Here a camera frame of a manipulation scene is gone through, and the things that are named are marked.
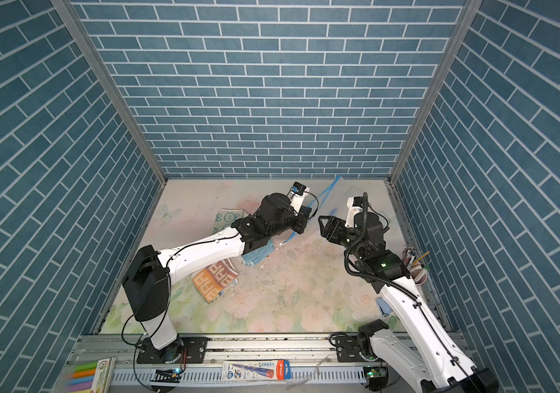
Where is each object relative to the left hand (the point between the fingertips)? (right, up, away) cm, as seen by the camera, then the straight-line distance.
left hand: (317, 212), depth 78 cm
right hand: (+3, -2, -4) cm, 6 cm away
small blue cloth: (+22, -31, +1) cm, 38 cm away
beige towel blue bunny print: (-37, -3, +27) cm, 46 cm away
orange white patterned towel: (-36, -25, +7) cm, 44 cm away
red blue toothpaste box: (-19, -45, -9) cm, 49 cm away
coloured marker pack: (-64, -46, -10) cm, 80 cm away
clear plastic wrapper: (-7, -48, -9) cm, 49 cm away
